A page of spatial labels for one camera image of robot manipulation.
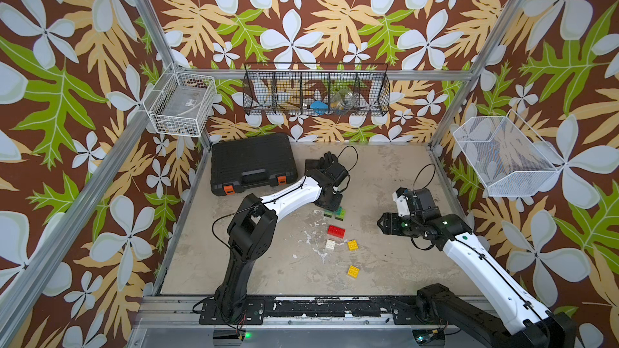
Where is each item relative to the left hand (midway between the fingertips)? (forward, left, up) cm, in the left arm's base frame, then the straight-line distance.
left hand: (333, 202), depth 92 cm
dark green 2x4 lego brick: (-2, +2, -4) cm, 5 cm away
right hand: (-11, -16, +6) cm, 20 cm away
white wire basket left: (+25, +56, +27) cm, 67 cm away
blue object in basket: (+31, +6, +22) cm, 38 cm away
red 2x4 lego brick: (-9, -1, -6) cm, 11 cm away
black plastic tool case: (+21, +37, -2) cm, 43 cm away
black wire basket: (+41, +7, +23) cm, 47 cm away
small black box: (+24, +8, -6) cm, 26 cm away
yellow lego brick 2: (-24, -6, -5) cm, 25 cm away
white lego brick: (-15, +2, -5) cm, 16 cm away
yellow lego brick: (-15, -7, -5) cm, 17 cm away
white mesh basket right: (+5, -57, +21) cm, 61 cm away
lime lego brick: (-3, -3, -4) cm, 6 cm away
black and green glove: (+25, 0, -6) cm, 25 cm away
